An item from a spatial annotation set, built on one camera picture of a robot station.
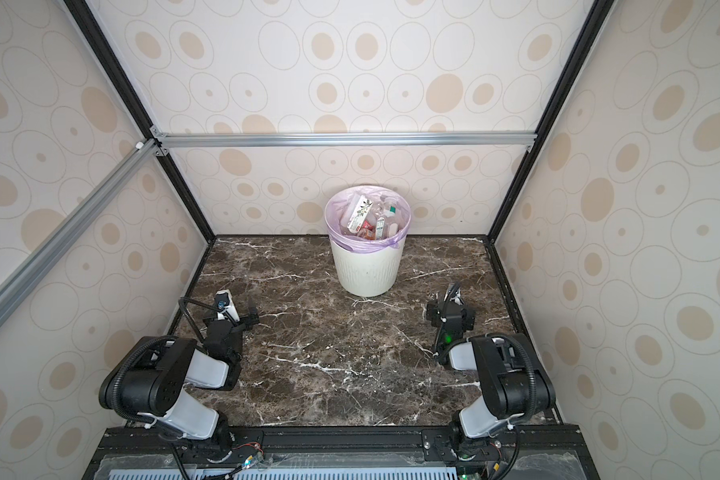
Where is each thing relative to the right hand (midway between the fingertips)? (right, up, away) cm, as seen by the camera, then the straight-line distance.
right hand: (454, 301), depth 94 cm
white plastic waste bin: (-28, +9, -3) cm, 29 cm away
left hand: (-65, +3, -5) cm, 65 cm away
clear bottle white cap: (-21, +25, -2) cm, 33 cm away
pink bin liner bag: (-32, +17, -13) cm, 39 cm away
